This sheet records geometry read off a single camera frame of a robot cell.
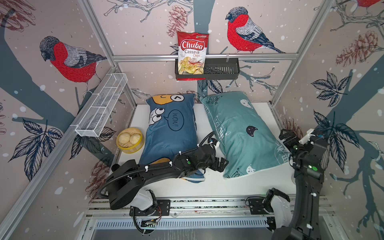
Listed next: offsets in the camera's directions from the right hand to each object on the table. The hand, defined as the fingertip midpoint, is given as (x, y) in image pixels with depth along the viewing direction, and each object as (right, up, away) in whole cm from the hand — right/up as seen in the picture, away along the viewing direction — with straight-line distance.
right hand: (285, 133), depth 75 cm
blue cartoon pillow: (-62, +1, +13) cm, 63 cm away
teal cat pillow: (-18, -3, +10) cm, 20 cm away
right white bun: (-86, -6, +19) cm, 88 cm away
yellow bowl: (-89, -11, +18) cm, 92 cm away
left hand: (-31, -14, +2) cm, 34 cm away
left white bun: (-92, -5, +18) cm, 94 cm away
